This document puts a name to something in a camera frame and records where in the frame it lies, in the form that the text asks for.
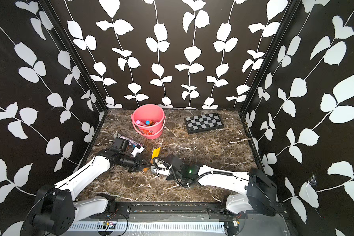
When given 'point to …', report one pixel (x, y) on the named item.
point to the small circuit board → (108, 225)
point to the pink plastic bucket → (149, 120)
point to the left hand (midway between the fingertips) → (150, 164)
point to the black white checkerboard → (203, 123)
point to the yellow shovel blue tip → (147, 122)
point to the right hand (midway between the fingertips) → (165, 162)
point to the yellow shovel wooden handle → (155, 153)
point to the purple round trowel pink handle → (138, 121)
